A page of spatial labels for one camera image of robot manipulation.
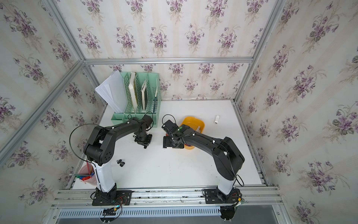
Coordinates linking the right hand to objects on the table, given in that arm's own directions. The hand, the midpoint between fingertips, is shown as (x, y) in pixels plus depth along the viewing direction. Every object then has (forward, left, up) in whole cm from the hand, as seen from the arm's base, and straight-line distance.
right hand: (170, 146), depth 85 cm
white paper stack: (+34, +41, +16) cm, 56 cm away
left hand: (+4, +16, -8) cm, 18 cm away
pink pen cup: (-16, +46, +2) cm, 49 cm away
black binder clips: (-10, +30, -5) cm, 32 cm away
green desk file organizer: (+35, +22, +13) cm, 43 cm away
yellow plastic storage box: (+23, -15, -7) cm, 28 cm away
